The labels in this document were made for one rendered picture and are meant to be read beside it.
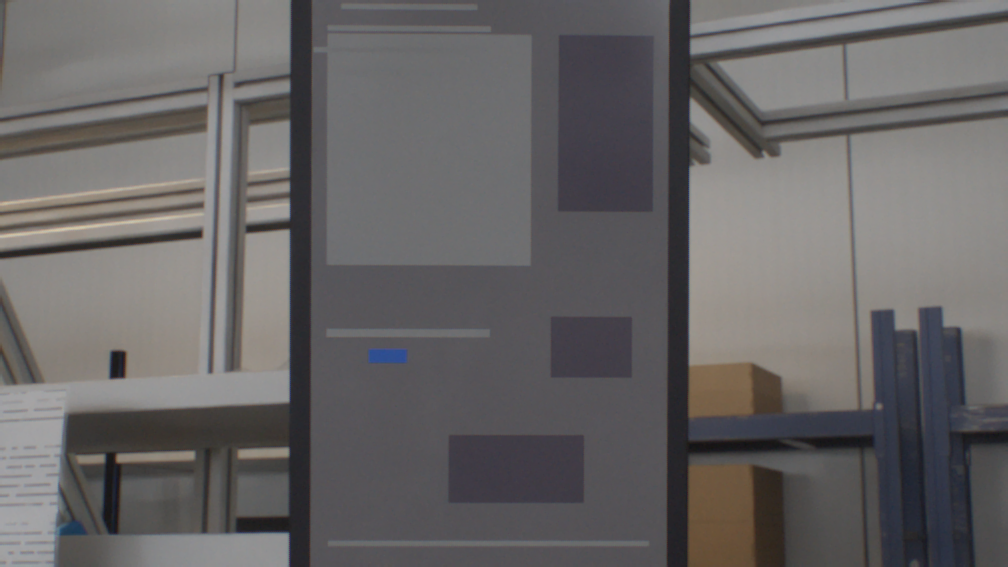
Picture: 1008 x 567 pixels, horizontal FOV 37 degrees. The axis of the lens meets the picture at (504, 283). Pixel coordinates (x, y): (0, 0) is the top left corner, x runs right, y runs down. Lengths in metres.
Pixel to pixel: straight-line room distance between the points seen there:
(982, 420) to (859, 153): 1.09
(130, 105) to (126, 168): 3.72
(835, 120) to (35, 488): 1.37
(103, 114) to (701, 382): 2.40
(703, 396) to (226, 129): 2.39
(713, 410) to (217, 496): 2.41
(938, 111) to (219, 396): 1.25
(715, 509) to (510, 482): 3.20
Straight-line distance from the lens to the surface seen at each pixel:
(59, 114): 2.46
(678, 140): 1.13
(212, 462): 2.16
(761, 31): 2.04
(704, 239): 4.91
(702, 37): 2.06
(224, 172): 2.22
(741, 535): 4.29
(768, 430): 4.25
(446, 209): 1.11
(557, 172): 1.12
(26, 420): 1.61
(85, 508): 2.82
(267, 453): 4.81
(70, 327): 6.09
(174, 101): 2.31
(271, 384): 1.56
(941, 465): 4.16
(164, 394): 1.63
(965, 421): 4.16
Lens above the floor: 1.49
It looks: 11 degrees up
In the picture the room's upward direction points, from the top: straight up
